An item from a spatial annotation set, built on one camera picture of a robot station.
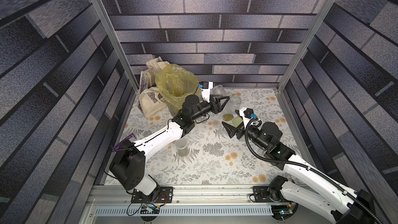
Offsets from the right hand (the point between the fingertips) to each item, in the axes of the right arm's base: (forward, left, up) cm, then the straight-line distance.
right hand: (228, 115), depth 70 cm
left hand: (+6, +1, +7) cm, 9 cm away
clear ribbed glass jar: (+22, -8, -17) cm, 30 cm away
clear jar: (-8, +23, -16) cm, 29 cm away
